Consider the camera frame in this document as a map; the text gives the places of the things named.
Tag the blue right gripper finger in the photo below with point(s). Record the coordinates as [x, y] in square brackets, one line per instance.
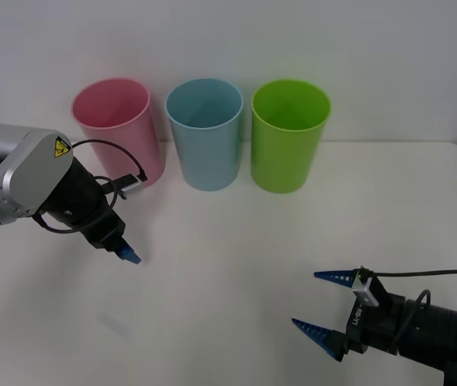
[335, 277]
[321, 335]

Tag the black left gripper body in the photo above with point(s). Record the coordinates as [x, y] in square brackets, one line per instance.
[100, 225]

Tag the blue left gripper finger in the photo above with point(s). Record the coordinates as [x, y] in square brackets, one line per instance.
[128, 254]

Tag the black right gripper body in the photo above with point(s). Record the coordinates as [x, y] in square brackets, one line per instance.
[377, 325]

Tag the silver and black right arm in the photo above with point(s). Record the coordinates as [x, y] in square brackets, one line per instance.
[437, 329]

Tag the silver and black left arm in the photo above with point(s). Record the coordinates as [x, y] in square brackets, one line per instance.
[19, 173]

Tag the pink plastic bin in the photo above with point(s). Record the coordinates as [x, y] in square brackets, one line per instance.
[132, 140]

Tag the pale blue plastic bin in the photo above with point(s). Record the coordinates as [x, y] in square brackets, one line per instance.
[206, 157]

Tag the green plastic bin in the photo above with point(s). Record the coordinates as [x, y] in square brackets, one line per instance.
[282, 158]

